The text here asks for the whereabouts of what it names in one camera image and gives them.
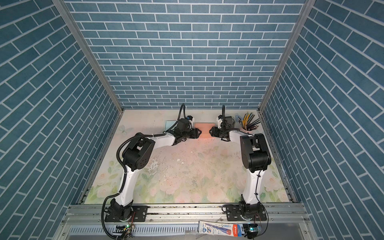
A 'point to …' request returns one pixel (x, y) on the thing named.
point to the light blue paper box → (169, 123)
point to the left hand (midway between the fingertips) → (199, 131)
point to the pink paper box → (205, 127)
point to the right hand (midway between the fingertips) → (211, 129)
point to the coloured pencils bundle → (248, 123)
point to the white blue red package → (231, 229)
